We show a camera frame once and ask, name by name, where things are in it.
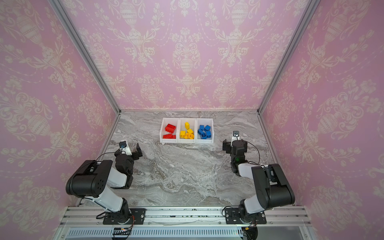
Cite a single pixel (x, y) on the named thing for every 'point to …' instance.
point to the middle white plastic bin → (181, 127)
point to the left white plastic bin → (172, 121)
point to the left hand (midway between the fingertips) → (130, 145)
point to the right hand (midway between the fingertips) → (235, 139)
